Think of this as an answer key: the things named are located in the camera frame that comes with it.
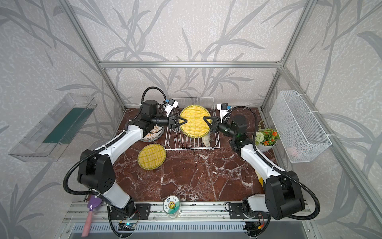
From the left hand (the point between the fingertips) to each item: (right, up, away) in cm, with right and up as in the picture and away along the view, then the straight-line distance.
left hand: (185, 122), depth 76 cm
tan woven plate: (+11, -11, +15) cm, 22 cm away
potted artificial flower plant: (+46, -10, +9) cm, 48 cm away
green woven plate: (-23, -22, +16) cm, 36 cm away
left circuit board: (-28, -51, -5) cm, 58 cm away
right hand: (+10, +3, -1) cm, 10 cm away
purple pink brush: (-47, -41, -1) cm, 62 cm away
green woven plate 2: (+5, -2, +1) cm, 6 cm away
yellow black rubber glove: (+42, -32, +8) cm, 54 cm away
